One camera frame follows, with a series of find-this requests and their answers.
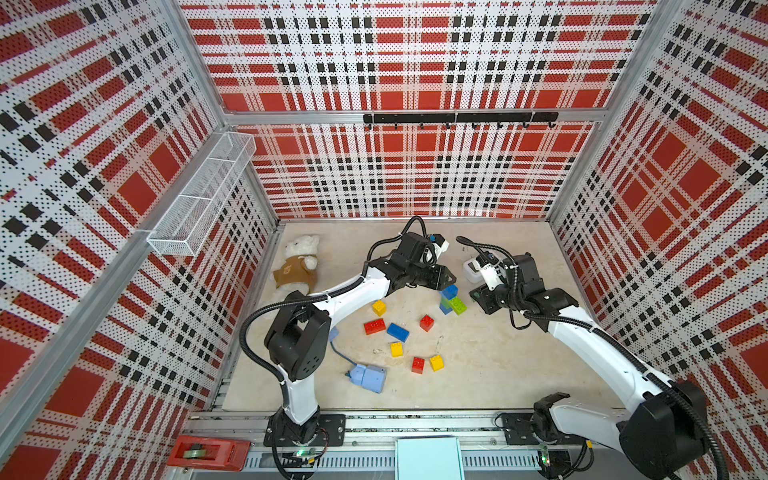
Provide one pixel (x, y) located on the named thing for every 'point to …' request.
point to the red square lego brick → (418, 365)
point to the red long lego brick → (375, 326)
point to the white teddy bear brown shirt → (299, 269)
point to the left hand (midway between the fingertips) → (455, 278)
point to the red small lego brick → (426, 322)
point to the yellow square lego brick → (396, 350)
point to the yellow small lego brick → (437, 363)
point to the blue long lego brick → (398, 332)
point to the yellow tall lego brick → (379, 307)
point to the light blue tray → (428, 458)
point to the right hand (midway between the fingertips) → (481, 291)
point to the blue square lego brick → (450, 292)
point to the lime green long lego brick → (458, 305)
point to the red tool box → (209, 453)
